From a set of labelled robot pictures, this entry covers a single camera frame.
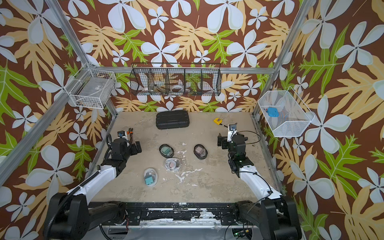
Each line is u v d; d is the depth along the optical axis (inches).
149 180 33.1
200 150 37.7
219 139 30.3
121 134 29.6
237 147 24.2
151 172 35.0
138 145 31.9
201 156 36.8
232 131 27.4
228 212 30.0
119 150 25.6
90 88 34.8
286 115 33.0
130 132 41.1
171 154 37.5
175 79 37.8
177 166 34.9
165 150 37.7
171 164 35.4
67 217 15.9
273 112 33.3
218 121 45.2
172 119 44.0
